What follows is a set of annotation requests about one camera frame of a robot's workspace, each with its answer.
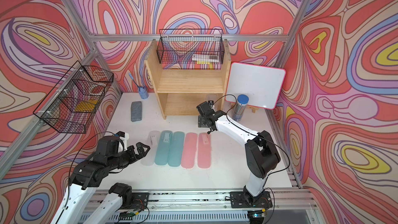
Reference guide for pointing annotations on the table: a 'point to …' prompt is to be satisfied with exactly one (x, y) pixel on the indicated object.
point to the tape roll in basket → (97, 89)
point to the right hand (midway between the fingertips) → (210, 124)
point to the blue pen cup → (143, 91)
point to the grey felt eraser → (136, 111)
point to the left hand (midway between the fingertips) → (145, 151)
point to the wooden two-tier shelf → (180, 91)
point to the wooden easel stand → (254, 108)
